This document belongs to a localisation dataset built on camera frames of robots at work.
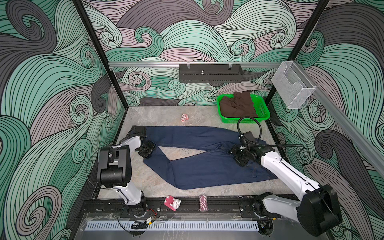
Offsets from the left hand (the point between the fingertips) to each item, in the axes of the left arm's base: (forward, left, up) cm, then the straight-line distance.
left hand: (155, 149), depth 94 cm
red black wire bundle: (-40, +1, -4) cm, 40 cm away
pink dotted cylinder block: (-31, -30, +3) cm, 43 cm away
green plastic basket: (+34, -77, +6) cm, 85 cm away
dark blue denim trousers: (-10, -36, -3) cm, 38 cm away
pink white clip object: (-32, -15, +6) cm, 36 cm away
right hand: (-7, -45, +8) cm, 46 cm away
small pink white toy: (+26, -18, +1) cm, 32 cm away
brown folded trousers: (+35, -62, +6) cm, 71 cm away
